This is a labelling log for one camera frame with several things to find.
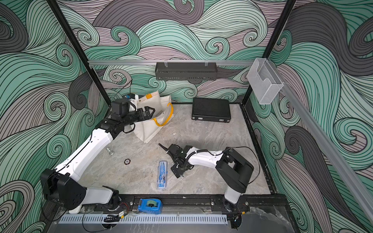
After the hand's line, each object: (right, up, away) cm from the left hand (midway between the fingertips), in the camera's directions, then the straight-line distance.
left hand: (148, 109), depth 77 cm
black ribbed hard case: (+43, +1, +44) cm, 61 cm away
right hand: (+17, -37, +7) cm, 41 cm away
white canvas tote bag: (-4, -13, +13) cm, 19 cm away
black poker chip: (-16, -32, +11) cm, 38 cm away
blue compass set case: (+7, -38, +4) cm, 39 cm away
